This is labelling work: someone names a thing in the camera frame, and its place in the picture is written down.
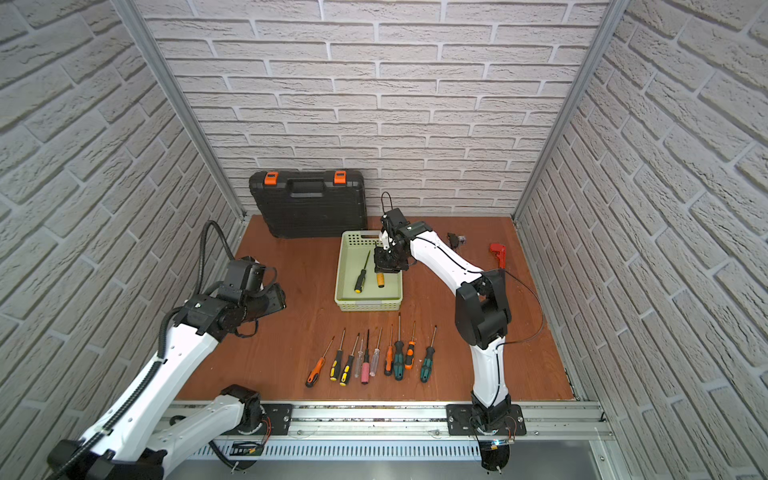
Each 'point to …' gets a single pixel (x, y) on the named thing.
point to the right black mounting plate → (458, 421)
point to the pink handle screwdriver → (366, 366)
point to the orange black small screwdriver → (388, 365)
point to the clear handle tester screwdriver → (359, 361)
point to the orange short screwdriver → (410, 351)
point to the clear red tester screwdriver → (376, 357)
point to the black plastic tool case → (305, 204)
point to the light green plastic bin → (356, 252)
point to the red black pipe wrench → (500, 251)
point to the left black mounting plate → (280, 416)
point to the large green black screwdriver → (399, 358)
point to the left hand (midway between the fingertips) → (282, 291)
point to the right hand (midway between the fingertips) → (384, 268)
